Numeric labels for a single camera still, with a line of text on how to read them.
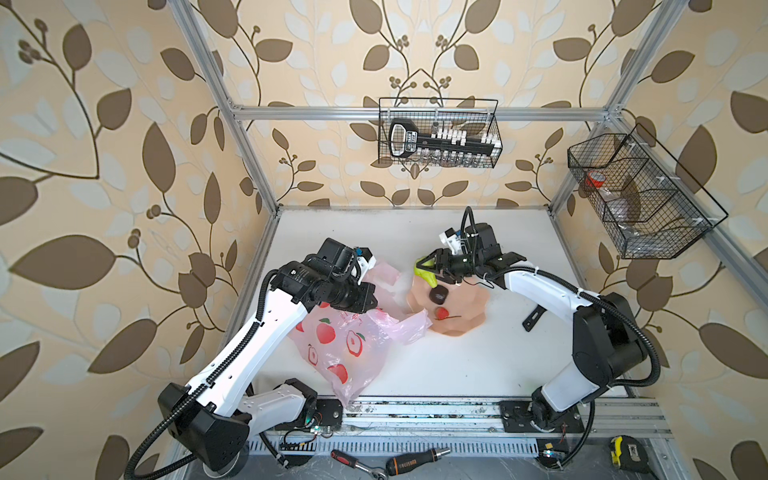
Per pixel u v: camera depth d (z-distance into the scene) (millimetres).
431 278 814
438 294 911
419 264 808
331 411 748
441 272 767
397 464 654
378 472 658
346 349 722
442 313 894
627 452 669
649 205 737
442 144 838
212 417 371
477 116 911
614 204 707
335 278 573
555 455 707
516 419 734
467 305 905
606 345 451
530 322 890
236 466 650
